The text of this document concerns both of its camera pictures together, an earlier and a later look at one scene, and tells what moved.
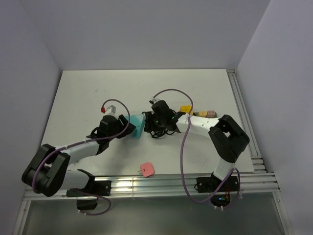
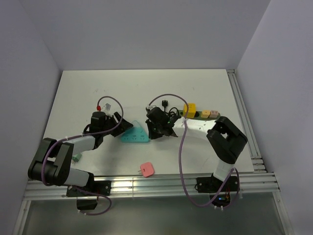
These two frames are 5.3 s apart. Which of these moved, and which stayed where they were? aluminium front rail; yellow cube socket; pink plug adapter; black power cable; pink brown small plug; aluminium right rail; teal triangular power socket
Moved: yellow cube socket; black power cable; teal triangular power socket; pink brown small plug
Stayed: aluminium right rail; pink plug adapter; aluminium front rail
